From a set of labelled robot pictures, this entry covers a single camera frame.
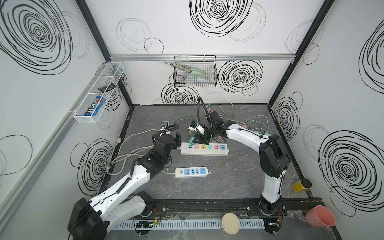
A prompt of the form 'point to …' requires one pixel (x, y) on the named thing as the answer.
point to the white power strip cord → (131, 150)
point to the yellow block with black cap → (301, 185)
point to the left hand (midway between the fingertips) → (171, 132)
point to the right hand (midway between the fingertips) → (194, 137)
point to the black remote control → (111, 86)
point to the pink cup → (320, 216)
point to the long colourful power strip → (216, 149)
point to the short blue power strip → (191, 172)
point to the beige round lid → (230, 224)
